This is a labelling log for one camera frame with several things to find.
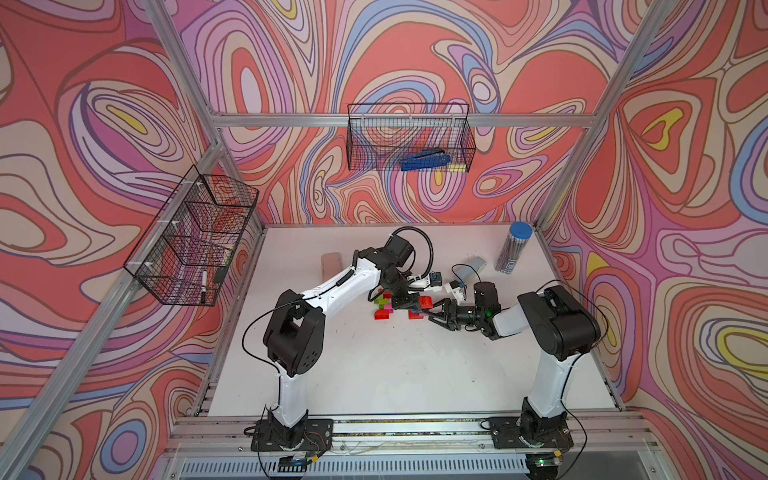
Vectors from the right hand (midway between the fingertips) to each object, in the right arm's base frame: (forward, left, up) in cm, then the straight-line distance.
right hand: (429, 321), depth 92 cm
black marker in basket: (+1, +58, +25) cm, 63 cm away
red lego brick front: (0, +2, +12) cm, 12 cm away
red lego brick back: (+2, +4, 0) cm, 5 cm away
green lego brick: (+7, +15, +1) cm, 16 cm away
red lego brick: (+3, +15, +1) cm, 15 cm away
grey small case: (+9, -12, +17) cm, 22 cm away
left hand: (+2, +3, +10) cm, 10 cm away
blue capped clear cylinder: (+19, -29, +11) cm, 36 cm away
